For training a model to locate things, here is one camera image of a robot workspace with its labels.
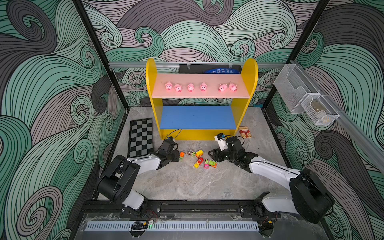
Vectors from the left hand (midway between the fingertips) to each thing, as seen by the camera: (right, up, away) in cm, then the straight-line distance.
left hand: (177, 152), depth 92 cm
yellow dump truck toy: (+14, 0, 0) cm, 14 cm away
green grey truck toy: (+10, -1, 0) cm, 10 cm away
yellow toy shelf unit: (+16, +32, +32) cm, 48 cm away
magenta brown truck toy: (+18, -6, -5) cm, 19 cm away
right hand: (+22, +2, -6) cm, 22 cm away
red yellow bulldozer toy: (+13, -5, -4) cm, 15 cm away
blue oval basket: (+28, +52, 0) cm, 59 cm away
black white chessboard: (-25, +9, +6) cm, 27 cm away
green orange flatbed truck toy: (+21, -5, -5) cm, 23 cm away
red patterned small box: (+47, +12, +11) cm, 50 cm away
